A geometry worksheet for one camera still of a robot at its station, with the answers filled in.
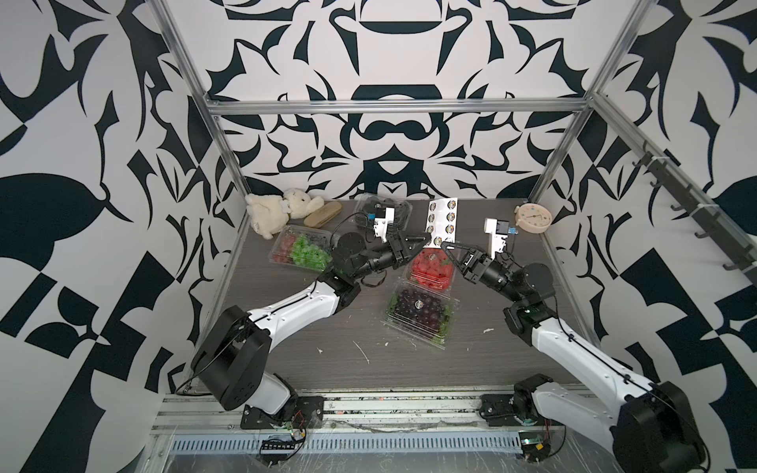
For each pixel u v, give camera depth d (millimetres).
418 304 840
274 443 728
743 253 499
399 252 636
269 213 1048
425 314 845
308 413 740
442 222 676
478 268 606
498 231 623
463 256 676
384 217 690
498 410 741
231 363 425
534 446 711
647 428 395
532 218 1115
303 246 964
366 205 1137
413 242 651
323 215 1144
